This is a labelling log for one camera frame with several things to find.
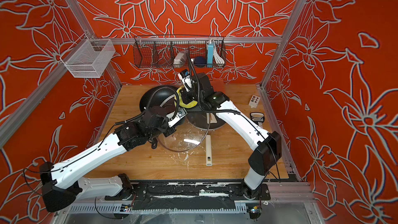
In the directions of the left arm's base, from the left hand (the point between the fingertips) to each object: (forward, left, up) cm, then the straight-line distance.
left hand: (176, 114), depth 71 cm
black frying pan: (+28, +21, -19) cm, 39 cm away
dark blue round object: (+43, -9, 0) cm, 44 cm away
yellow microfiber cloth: (+4, -2, +4) cm, 6 cm away
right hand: (+11, +1, +6) cm, 12 cm away
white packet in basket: (+36, +3, +5) cm, 37 cm away
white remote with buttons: (+31, -48, -23) cm, 61 cm away
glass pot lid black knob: (+4, -4, -26) cm, 26 cm away
